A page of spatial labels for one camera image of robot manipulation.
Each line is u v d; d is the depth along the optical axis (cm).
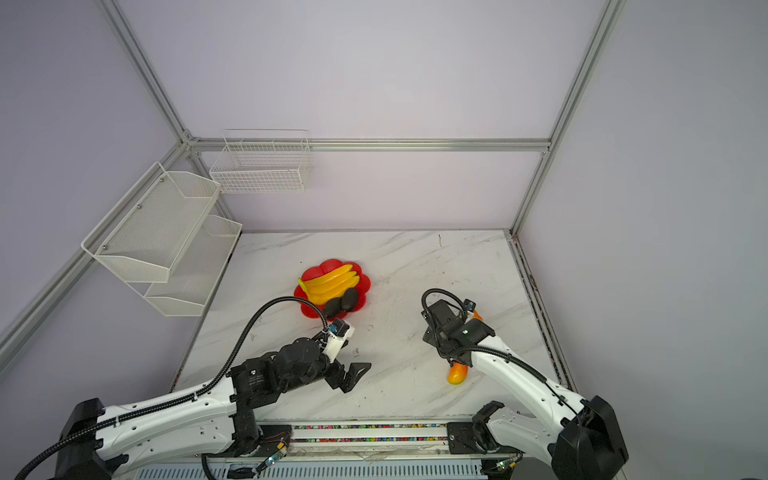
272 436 74
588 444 39
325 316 91
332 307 93
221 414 50
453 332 59
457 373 82
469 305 73
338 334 63
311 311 92
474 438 66
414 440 75
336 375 64
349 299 96
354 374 64
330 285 101
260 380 54
